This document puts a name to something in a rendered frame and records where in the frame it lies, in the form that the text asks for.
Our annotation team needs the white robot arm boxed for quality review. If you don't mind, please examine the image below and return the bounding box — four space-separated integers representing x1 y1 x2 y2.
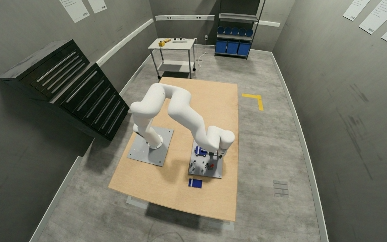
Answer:
130 83 235 153

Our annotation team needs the dark blue block with white stripe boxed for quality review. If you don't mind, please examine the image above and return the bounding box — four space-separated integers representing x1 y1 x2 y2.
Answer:
195 146 206 155
188 178 202 188

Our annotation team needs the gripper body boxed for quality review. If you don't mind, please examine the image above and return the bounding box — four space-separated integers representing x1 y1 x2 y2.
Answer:
218 149 227 157

